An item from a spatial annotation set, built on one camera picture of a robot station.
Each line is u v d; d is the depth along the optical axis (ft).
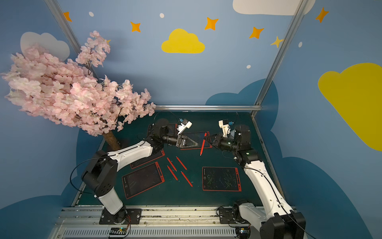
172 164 3.05
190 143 2.27
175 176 2.90
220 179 2.89
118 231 2.40
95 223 2.39
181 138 2.23
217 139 2.09
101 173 1.53
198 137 3.44
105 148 3.25
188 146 2.31
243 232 2.40
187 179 2.89
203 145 2.34
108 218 2.38
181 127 2.39
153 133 2.23
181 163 3.07
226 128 2.26
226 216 2.44
